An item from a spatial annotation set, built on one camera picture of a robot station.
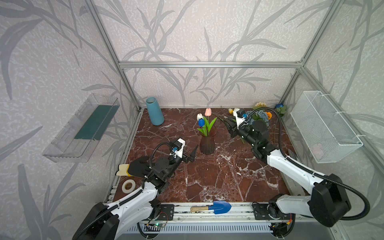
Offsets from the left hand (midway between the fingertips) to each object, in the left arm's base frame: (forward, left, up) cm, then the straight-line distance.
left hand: (189, 141), depth 75 cm
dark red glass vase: (+12, -10, -22) cm, 27 cm away
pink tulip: (+14, -9, +7) cm, 18 cm away
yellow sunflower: (+43, -52, -16) cm, 69 cm away
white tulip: (+13, -5, +5) cm, 14 cm away
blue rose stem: (+41, -69, -18) cm, 82 cm away
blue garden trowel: (-25, -15, -24) cm, 38 cm away
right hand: (+11, -19, +7) cm, 23 cm away
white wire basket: (-5, -60, +13) cm, 62 cm away
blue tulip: (+7, -6, +7) cm, 11 cm away
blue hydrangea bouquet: (+26, -44, -9) cm, 52 cm away
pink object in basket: (-4, -64, -1) cm, 64 cm away
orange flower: (+30, -55, -13) cm, 64 cm away
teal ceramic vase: (+30, +26, -15) cm, 42 cm away
